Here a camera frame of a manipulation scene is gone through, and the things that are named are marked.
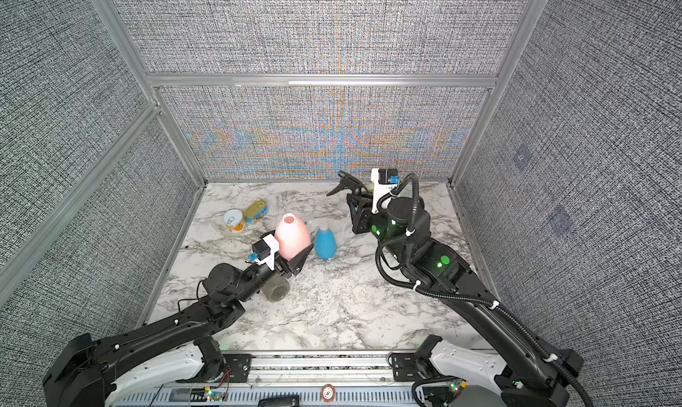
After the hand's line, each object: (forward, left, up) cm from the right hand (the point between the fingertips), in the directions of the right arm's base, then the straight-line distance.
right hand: (355, 191), depth 60 cm
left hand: (-6, +12, -8) cm, 15 cm away
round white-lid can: (+18, +44, -36) cm, 60 cm away
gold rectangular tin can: (+24, +37, -39) cm, 59 cm away
